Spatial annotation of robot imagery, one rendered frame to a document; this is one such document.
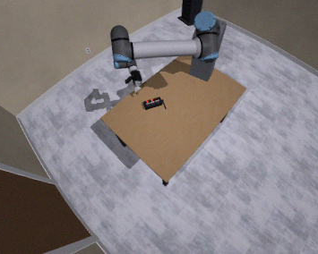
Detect black power strip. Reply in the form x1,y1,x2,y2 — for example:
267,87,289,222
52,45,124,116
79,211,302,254
143,97,163,109

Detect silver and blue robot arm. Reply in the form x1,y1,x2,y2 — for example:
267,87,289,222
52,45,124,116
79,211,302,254
110,11,220,74

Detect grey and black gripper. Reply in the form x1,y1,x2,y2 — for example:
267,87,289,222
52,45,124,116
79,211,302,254
131,71,142,94

